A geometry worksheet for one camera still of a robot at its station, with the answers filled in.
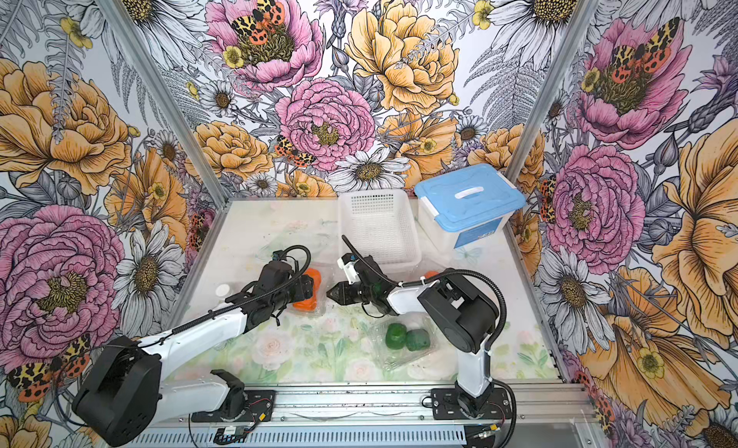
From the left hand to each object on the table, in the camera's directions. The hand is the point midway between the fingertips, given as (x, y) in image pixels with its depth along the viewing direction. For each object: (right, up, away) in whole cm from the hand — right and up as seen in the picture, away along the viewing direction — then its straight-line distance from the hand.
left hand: (301, 291), depth 89 cm
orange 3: (+41, +4, +7) cm, 41 cm away
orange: (+4, +4, +4) cm, 6 cm away
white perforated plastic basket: (+25, +21, +26) cm, 42 cm away
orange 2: (+2, -3, -2) cm, 5 cm away
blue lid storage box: (+53, +25, +6) cm, 59 cm away
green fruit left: (+28, -11, -8) cm, 31 cm away
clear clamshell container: (+6, -1, 0) cm, 6 cm away
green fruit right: (+34, -11, -9) cm, 37 cm away
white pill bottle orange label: (-23, +1, -1) cm, 23 cm away
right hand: (+9, -3, 0) cm, 9 cm away
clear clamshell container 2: (+37, +5, +5) cm, 38 cm away
